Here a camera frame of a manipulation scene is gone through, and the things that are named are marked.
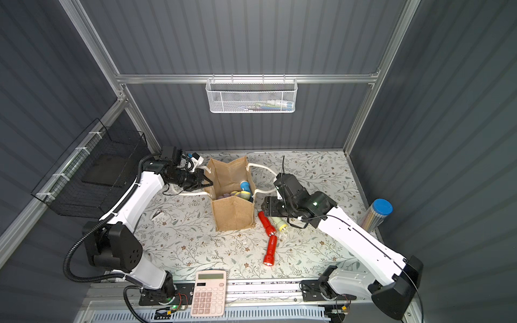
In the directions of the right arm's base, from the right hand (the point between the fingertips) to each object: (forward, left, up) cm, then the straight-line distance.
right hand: (270, 206), depth 72 cm
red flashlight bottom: (-12, 0, -19) cm, 23 cm away
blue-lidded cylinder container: (0, -40, -6) cm, 41 cm away
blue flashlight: (+20, +12, -16) cm, 28 cm away
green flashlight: (+2, -5, -20) cm, 20 cm away
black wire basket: (+10, +65, +7) cm, 66 cm away
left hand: (+11, +23, -2) cm, 25 cm away
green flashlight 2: (+11, +11, -10) cm, 18 cm away
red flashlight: (-1, 0, -20) cm, 20 cm away
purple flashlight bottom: (+17, +21, -20) cm, 34 cm away
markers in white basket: (+46, 0, +12) cm, 48 cm away
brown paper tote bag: (+3, +15, -11) cm, 19 cm away
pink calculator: (-26, +22, -20) cm, 40 cm away
